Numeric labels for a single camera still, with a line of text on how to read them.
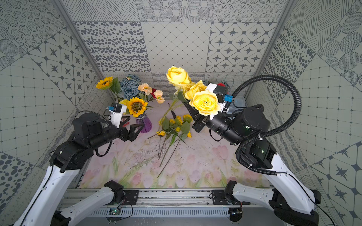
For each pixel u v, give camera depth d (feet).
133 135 1.76
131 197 2.44
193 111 1.37
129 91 2.56
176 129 3.23
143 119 3.03
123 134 1.73
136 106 2.08
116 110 1.61
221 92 1.01
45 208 1.19
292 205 1.24
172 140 3.13
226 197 2.16
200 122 1.17
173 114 3.62
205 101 1.01
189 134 3.13
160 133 3.13
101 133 1.53
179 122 3.14
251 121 0.98
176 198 2.50
